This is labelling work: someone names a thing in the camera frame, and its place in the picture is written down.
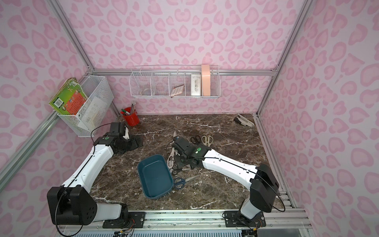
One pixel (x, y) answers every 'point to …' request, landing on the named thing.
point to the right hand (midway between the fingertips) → (179, 158)
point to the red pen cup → (132, 120)
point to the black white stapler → (243, 121)
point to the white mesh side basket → (100, 97)
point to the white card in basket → (195, 84)
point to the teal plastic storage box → (155, 175)
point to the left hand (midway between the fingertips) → (136, 142)
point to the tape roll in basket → (145, 92)
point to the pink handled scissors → (170, 160)
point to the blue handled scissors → (179, 183)
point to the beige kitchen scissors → (210, 139)
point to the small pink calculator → (177, 90)
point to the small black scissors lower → (175, 171)
